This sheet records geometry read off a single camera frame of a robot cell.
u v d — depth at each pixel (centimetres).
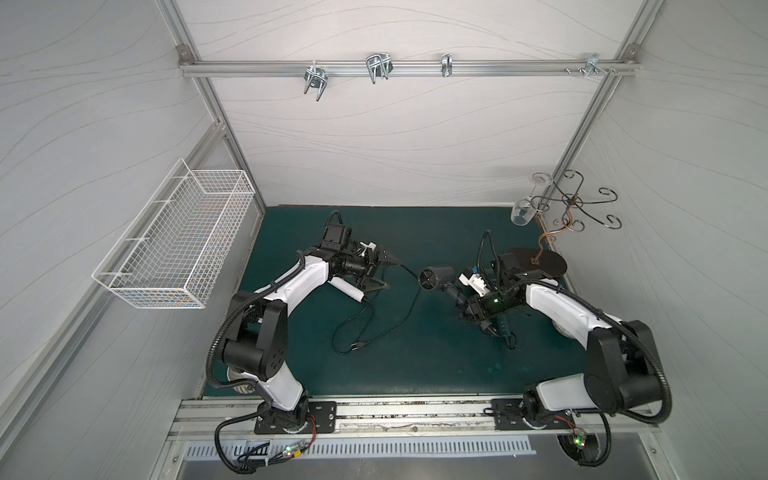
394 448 70
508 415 73
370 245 85
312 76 78
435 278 82
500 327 86
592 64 76
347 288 93
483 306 75
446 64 78
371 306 93
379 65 77
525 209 94
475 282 80
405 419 75
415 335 90
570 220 86
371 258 76
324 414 73
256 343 46
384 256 75
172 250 69
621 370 43
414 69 79
